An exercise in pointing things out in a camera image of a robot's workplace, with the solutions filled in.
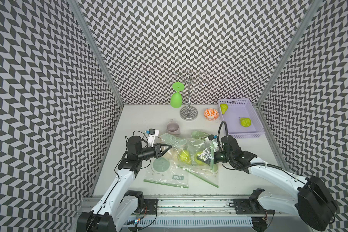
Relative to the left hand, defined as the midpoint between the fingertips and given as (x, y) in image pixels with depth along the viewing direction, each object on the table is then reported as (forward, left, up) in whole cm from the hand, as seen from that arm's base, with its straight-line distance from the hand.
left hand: (170, 148), depth 74 cm
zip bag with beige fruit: (-5, +4, -17) cm, 18 cm away
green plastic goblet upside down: (+31, -2, +6) cm, 32 cm away
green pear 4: (-5, -15, -5) cm, 16 cm away
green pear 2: (+26, -50, -12) cm, 58 cm away
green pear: (+40, -38, -12) cm, 57 cm away
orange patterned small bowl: (+37, -28, -16) cm, 49 cm away
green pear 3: (-2, -8, -8) cm, 11 cm away
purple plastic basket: (+45, -56, -17) cm, 73 cm away
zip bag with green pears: (-4, -14, +5) cm, 15 cm away
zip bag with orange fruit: (-8, -21, -15) cm, 27 cm away
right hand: (-4, -16, -7) cm, 18 cm away
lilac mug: (+24, 0, -15) cm, 28 cm away
